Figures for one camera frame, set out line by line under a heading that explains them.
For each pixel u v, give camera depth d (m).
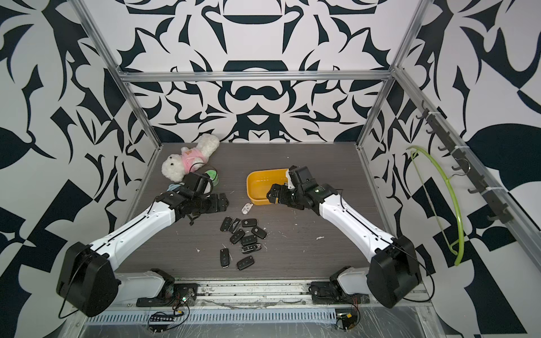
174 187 0.96
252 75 0.96
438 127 0.65
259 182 1.04
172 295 0.69
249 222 0.91
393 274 0.40
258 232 0.87
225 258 0.81
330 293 0.74
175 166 0.99
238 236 0.87
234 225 0.89
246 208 0.94
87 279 0.40
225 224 0.89
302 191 0.62
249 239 0.86
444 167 0.67
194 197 0.64
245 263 0.81
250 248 0.83
